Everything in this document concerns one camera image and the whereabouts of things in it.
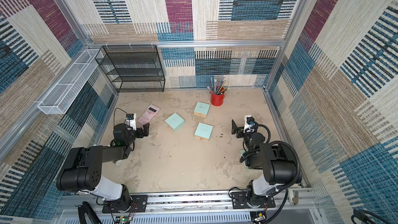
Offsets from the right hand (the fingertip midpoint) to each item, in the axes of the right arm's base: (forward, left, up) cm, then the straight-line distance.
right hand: (242, 120), depth 90 cm
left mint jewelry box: (+5, +40, -8) cm, 41 cm away
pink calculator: (+12, +58, -9) cm, 60 cm away
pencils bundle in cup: (+27, +12, -1) cm, 30 cm away
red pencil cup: (+21, +13, -6) cm, 26 cm away
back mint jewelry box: (+14, +23, -8) cm, 29 cm away
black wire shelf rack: (+39, +70, +8) cm, 81 cm away
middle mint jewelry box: (-3, +22, -7) cm, 24 cm away
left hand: (+2, +59, -3) cm, 60 cm away
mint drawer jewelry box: (-25, +4, +2) cm, 25 cm away
